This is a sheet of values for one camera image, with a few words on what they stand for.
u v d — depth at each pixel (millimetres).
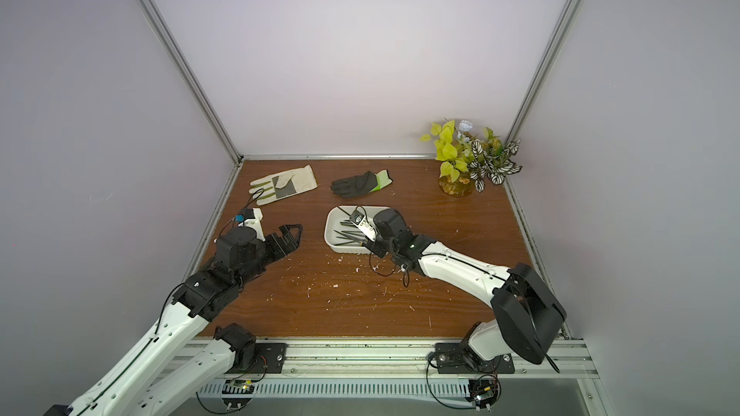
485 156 876
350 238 953
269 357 741
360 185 1101
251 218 664
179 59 882
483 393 705
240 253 542
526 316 417
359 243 945
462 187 1064
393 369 726
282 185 1105
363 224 723
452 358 730
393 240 622
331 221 951
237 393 724
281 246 646
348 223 989
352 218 720
